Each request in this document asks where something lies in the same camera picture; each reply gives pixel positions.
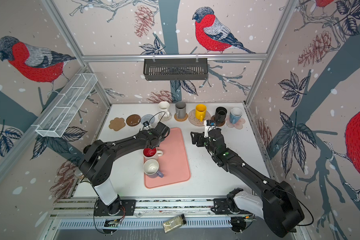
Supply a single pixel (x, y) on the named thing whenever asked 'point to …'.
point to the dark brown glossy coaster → (133, 120)
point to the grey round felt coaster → (147, 117)
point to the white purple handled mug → (150, 169)
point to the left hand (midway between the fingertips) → (158, 137)
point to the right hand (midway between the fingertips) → (194, 135)
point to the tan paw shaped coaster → (117, 124)
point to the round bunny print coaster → (195, 121)
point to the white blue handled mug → (235, 114)
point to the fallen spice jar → (174, 223)
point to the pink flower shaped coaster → (238, 125)
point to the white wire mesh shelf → (60, 113)
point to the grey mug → (180, 109)
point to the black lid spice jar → (86, 148)
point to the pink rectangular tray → (173, 163)
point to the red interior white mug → (149, 153)
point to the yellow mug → (200, 112)
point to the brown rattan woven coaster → (181, 119)
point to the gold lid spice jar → (78, 174)
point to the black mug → (220, 113)
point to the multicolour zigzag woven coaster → (165, 117)
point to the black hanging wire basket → (175, 69)
